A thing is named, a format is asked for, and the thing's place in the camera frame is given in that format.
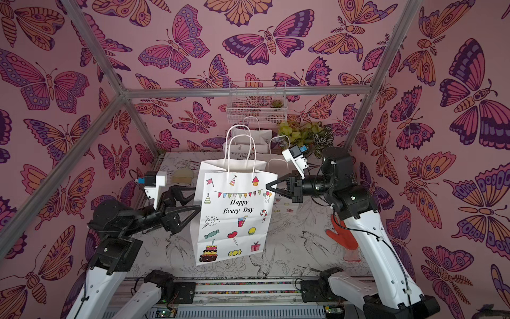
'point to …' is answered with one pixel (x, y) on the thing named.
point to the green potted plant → (315, 137)
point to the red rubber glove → (344, 239)
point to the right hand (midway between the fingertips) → (271, 186)
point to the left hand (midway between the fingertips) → (201, 201)
